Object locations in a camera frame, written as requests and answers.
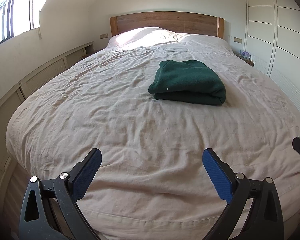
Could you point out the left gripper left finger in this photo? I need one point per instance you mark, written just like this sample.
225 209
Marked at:
37 217

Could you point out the low slatted cabinet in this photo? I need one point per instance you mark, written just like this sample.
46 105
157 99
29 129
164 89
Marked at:
18 93

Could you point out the wooden headboard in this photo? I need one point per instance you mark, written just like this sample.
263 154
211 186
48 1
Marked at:
178 22

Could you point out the wall switch plate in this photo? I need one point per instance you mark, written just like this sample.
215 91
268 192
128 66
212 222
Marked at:
102 36
238 40

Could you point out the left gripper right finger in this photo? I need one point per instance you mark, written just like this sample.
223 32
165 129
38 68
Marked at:
264 220

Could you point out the blue tissue pack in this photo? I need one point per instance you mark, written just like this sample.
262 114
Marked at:
245 55

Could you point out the green knit sweater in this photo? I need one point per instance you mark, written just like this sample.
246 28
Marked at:
188 81

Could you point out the left wall switch plate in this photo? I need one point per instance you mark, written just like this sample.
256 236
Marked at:
102 36

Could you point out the window with dark frame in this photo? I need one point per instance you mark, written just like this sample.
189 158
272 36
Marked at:
18 16

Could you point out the white built-in wardrobe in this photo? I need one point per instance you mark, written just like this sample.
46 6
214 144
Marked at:
272 38

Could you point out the white bed sheet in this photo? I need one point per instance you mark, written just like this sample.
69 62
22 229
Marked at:
152 184

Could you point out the wooden nightstand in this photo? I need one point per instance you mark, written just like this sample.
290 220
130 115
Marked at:
248 61

